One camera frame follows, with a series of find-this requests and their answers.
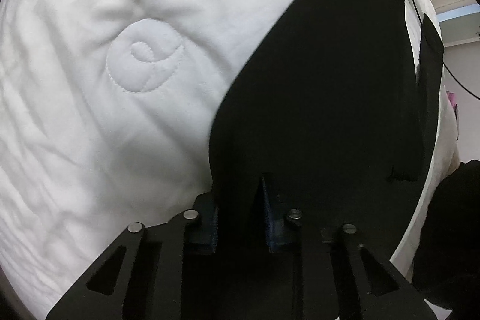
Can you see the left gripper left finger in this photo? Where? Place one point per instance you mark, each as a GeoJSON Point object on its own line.
{"type": "Point", "coordinates": [191, 267]}

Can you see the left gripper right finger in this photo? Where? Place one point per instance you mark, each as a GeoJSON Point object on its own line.
{"type": "Point", "coordinates": [331, 254]}

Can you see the black pants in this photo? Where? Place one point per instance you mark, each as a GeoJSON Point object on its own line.
{"type": "Point", "coordinates": [334, 91]}

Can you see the white quilted bed cover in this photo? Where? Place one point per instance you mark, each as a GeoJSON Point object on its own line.
{"type": "Point", "coordinates": [107, 108]}

